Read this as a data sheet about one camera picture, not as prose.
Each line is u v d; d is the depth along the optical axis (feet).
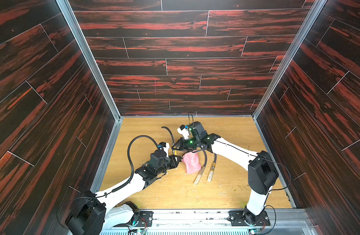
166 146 2.48
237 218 2.41
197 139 2.21
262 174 1.55
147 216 2.46
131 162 2.15
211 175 2.89
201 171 2.92
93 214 1.32
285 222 2.41
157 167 2.05
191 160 2.92
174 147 2.63
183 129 2.57
